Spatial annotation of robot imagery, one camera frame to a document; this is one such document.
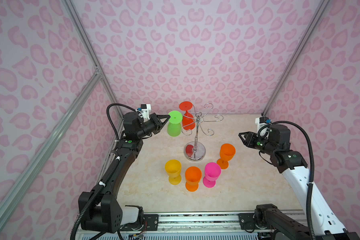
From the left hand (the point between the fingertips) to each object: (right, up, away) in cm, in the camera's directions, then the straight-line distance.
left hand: (171, 114), depth 70 cm
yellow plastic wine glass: (0, -28, +11) cm, 30 cm away
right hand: (+34, -9, +2) cm, 35 cm away
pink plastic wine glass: (+21, -29, +7) cm, 36 cm away
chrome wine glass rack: (+14, -22, +29) cm, 39 cm away
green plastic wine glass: (+2, -4, +2) cm, 5 cm away
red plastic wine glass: (+8, -2, +15) cm, 18 cm away
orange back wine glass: (+11, -31, +7) cm, 34 cm away
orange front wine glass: (+30, -20, +12) cm, 38 cm away
